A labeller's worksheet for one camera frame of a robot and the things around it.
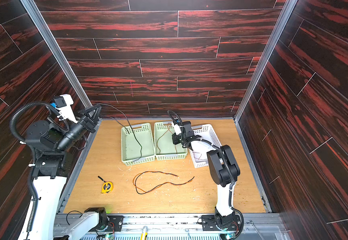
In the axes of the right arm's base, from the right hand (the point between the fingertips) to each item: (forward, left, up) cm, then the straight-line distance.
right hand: (176, 133), depth 99 cm
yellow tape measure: (-35, +38, -7) cm, 52 cm away
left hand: (-22, +27, +41) cm, 54 cm away
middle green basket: (-7, +8, -9) cm, 14 cm away
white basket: (-10, -15, -9) cm, 21 cm away
